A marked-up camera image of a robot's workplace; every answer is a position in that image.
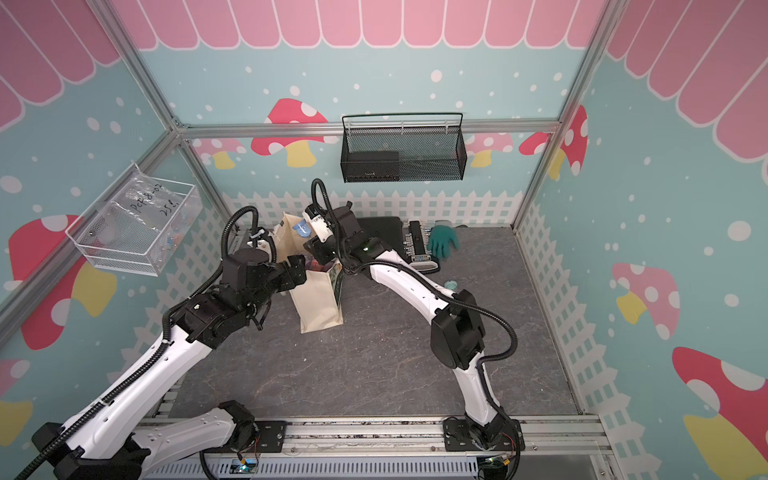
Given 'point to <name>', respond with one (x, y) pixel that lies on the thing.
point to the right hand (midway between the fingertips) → (310, 241)
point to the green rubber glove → (440, 241)
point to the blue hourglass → (303, 229)
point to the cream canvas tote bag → (319, 300)
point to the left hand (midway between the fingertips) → (291, 266)
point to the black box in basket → (371, 166)
